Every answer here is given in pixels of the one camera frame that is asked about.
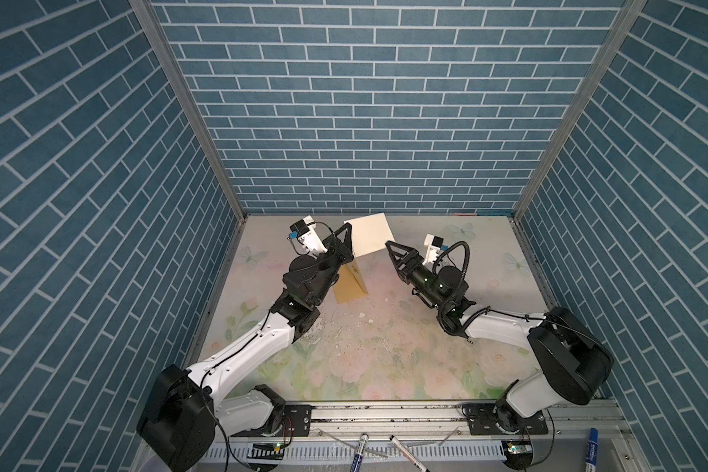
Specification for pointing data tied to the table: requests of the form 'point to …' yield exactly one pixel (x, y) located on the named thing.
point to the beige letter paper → (370, 234)
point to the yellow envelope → (350, 284)
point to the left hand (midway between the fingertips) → (355, 225)
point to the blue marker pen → (356, 461)
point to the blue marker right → (592, 450)
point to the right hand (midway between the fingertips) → (384, 246)
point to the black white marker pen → (409, 453)
